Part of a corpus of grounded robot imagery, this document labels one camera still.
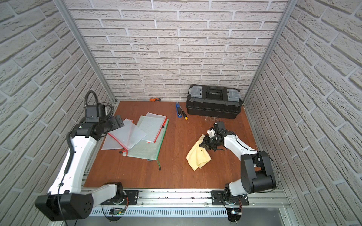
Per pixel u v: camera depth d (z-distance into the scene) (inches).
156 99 47.9
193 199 29.7
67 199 14.4
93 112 21.3
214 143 29.6
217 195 29.4
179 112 42.2
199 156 33.1
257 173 17.1
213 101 38.3
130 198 29.3
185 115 43.0
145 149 38.4
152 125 41.0
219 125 28.6
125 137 38.2
